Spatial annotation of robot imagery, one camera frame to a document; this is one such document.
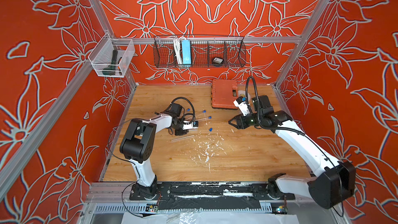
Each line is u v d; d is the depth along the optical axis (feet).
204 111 3.40
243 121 2.21
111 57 2.89
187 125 2.73
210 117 3.29
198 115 3.40
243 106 2.29
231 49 3.30
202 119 3.29
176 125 2.65
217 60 3.13
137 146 1.58
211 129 3.11
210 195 2.39
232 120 2.39
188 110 2.73
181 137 2.99
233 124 2.40
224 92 3.51
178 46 2.88
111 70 2.59
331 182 1.24
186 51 2.95
